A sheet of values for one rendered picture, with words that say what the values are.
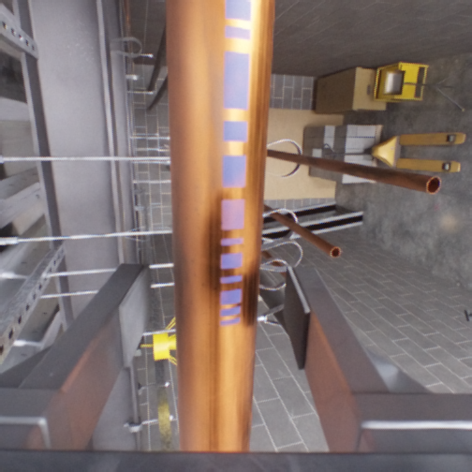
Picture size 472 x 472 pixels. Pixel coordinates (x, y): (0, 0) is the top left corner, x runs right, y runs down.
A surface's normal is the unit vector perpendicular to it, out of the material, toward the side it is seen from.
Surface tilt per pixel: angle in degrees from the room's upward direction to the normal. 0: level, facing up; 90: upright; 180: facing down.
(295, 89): 90
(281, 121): 90
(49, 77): 90
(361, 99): 90
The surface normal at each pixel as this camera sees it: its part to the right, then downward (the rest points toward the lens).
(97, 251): 0.27, 0.30
